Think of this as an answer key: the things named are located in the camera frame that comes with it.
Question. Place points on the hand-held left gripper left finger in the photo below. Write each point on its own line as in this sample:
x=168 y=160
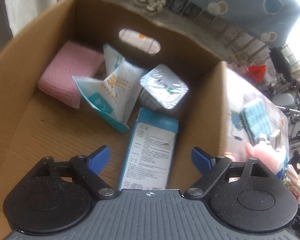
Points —
x=98 y=160

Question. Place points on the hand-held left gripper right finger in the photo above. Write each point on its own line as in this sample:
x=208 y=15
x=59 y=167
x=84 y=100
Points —
x=202 y=161

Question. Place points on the blue and white carton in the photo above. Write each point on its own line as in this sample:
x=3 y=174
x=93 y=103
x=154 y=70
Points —
x=150 y=150

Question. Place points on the brown cardboard box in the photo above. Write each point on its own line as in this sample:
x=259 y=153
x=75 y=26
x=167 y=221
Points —
x=52 y=130

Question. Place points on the pink plush toy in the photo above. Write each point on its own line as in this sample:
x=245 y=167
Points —
x=262 y=152

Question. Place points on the teal checked cloth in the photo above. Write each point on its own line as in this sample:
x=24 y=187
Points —
x=257 y=120

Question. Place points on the cotton swab packet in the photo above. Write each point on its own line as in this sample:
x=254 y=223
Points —
x=115 y=90

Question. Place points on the blue and white packet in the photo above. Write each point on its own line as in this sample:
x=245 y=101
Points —
x=282 y=155

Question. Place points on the foil-lidded plastic cup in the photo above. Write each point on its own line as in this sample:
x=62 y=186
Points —
x=162 y=85

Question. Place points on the pink mesh sponge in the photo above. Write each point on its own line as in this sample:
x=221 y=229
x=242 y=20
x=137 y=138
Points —
x=65 y=72

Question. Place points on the orange striped sock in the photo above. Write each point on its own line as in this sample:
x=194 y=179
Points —
x=296 y=187

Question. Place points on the small red plastic bag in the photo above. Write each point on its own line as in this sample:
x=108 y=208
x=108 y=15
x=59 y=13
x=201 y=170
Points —
x=256 y=72

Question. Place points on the black bicycle saddle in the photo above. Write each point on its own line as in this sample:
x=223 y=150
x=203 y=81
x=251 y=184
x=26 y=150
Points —
x=281 y=62

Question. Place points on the blue dotted hanging blanket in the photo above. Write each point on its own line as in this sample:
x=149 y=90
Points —
x=240 y=0

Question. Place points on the white shoe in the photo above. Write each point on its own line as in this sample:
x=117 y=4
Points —
x=150 y=1

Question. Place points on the white curtain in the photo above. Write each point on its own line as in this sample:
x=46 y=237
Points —
x=27 y=5

